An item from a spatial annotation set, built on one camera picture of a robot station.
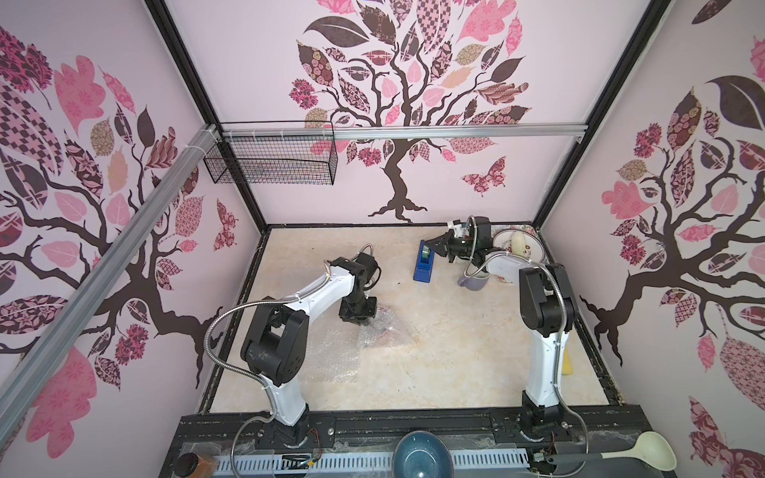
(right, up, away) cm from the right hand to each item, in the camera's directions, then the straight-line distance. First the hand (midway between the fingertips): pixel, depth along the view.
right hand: (426, 240), depth 96 cm
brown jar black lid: (-59, -54, -27) cm, 85 cm away
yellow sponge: (+39, -37, -13) cm, 55 cm away
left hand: (-19, -26, -10) cm, 34 cm away
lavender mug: (+17, -15, +5) cm, 23 cm away
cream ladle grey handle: (+52, -52, -25) cm, 77 cm away
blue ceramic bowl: (-4, -53, -26) cm, 59 cm away
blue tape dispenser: (0, -7, +8) cm, 11 cm away
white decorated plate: (+43, -2, +15) cm, 46 cm away
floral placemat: (+45, +6, +24) cm, 51 cm away
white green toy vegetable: (+37, 0, +14) cm, 40 cm away
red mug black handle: (-12, -28, -13) cm, 33 cm away
